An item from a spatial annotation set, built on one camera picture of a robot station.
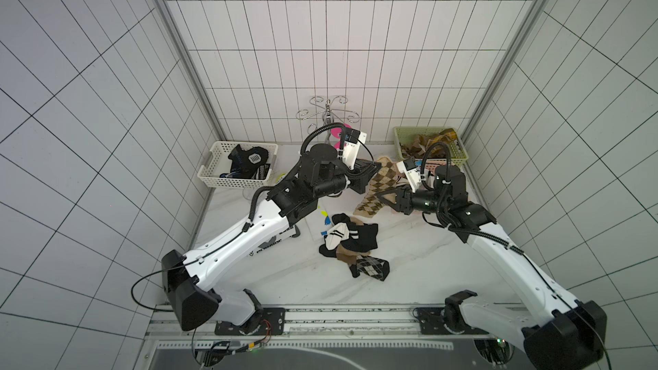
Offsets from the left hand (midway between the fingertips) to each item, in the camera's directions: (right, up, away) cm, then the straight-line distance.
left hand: (375, 171), depth 64 cm
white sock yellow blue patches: (-16, -20, +28) cm, 38 cm away
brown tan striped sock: (+27, +9, +47) cm, 55 cm away
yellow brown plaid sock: (+39, +14, +46) cm, 62 cm away
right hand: (+3, -6, +8) cm, 11 cm away
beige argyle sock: (+3, -2, 0) cm, 4 cm away
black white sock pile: (-4, -23, +21) cm, 32 cm away
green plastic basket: (+24, +16, +57) cm, 64 cm away
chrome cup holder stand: (-12, +20, +27) cm, 36 cm away
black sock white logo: (-47, +2, +42) cm, 63 cm away
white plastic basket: (-62, +2, +46) cm, 77 cm away
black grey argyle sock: (+2, -32, +18) cm, 37 cm away
